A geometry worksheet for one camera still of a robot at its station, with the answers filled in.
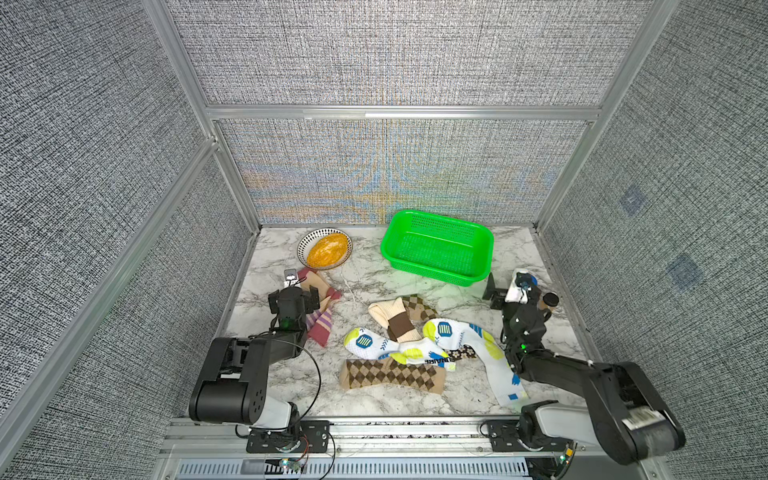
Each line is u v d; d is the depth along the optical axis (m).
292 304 0.71
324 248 1.03
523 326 0.64
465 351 0.86
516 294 0.73
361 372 0.83
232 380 0.44
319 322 0.89
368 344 0.88
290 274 0.80
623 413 0.43
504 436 0.73
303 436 0.73
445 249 1.11
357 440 0.75
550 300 0.88
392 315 0.92
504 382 0.80
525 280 0.70
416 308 0.94
